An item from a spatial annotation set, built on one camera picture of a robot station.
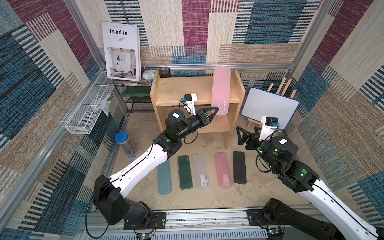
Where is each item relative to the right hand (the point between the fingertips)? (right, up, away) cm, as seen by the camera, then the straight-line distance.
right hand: (246, 126), depth 64 cm
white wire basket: (-74, +4, +8) cm, 75 cm away
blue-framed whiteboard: (+19, +14, +30) cm, 39 cm away
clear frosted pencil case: (-18, -27, +26) cm, 42 cm away
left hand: (-13, +7, -2) cm, 15 cm away
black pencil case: (+6, -26, +29) cm, 40 cm away
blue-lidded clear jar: (-61, -7, +19) cm, 64 cm away
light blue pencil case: (-39, -30, +23) cm, 54 cm away
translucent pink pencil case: (-4, -27, +29) cm, 40 cm away
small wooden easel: (+29, +20, +28) cm, 45 cm away
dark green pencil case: (-27, -26, +24) cm, 45 cm away
